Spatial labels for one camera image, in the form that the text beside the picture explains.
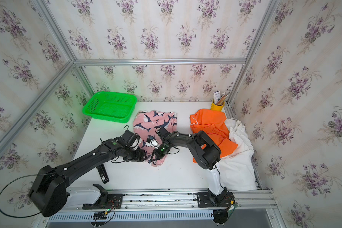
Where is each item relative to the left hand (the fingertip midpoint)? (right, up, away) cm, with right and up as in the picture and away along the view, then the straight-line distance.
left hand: (144, 158), depth 81 cm
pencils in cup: (+54, +37, +23) cm, 69 cm away
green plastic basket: (-33, +33, +36) cm, 59 cm away
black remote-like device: (-23, -8, -1) cm, 25 cm away
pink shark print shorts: (-3, +19, +22) cm, 30 cm away
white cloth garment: (+55, -7, +1) cm, 55 cm away
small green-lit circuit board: (-20, -26, -10) cm, 34 cm away
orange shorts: (+46, +20, +17) cm, 53 cm away
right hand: (+5, -2, +7) cm, 9 cm away
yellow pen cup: (+50, +31, +26) cm, 65 cm away
